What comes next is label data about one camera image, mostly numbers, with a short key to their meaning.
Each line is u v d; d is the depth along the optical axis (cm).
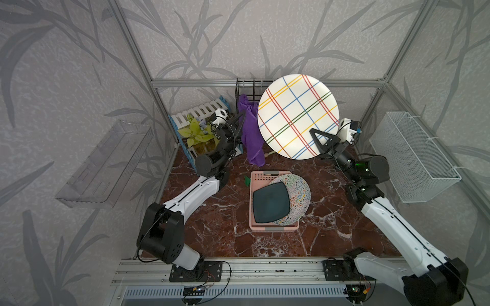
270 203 92
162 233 43
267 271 75
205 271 73
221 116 61
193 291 71
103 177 68
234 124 57
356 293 75
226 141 54
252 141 54
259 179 99
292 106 55
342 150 51
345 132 55
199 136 89
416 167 63
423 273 38
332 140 54
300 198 84
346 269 66
